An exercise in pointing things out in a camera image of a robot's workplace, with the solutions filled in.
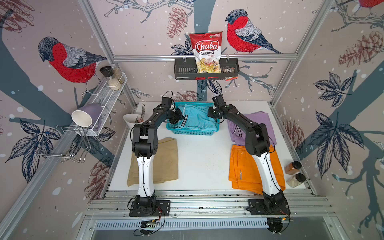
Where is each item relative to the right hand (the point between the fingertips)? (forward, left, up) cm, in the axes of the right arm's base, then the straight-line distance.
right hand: (208, 112), depth 106 cm
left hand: (-4, +15, +2) cm, 16 cm away
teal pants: (-4, +8, -1) cm, 9 cm away
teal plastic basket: (+7, +23, +1) cm, 24 cm away
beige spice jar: (-46, -45, 0) cm, 64 cm away
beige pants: (-39, +25, -6) cm, 47 cm away
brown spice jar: (-39, -45, 0) cm, 60 cm away
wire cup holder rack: (-44, +59, +29) cm, 79 cm away
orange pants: (-40, -21, -6) cm, 46 cm away
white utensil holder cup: (-11, +51, +4) cm, 52 cm away
